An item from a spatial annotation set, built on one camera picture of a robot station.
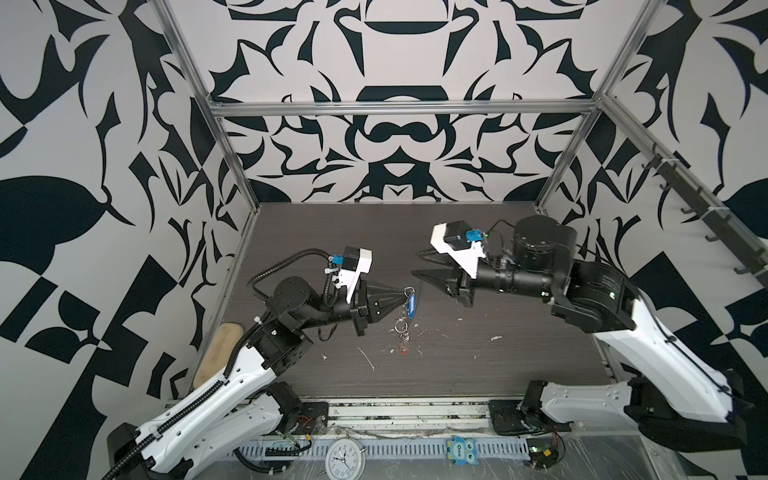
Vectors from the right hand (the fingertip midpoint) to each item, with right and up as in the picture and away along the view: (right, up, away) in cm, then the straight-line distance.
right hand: (419, 260), depth 49 cm
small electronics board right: (+32, -46, +21) cm, 60 cm away
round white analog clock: (-14, -45, +17) cm, 50 cm away
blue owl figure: (+12, -45, +20) cm, 50 cm away
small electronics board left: (-31, -48, +24) cm, 61 cm away
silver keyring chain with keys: (-3, -13, +8) cm, 16 cm away
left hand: (-1, -6, +3) cm, 7 cm away
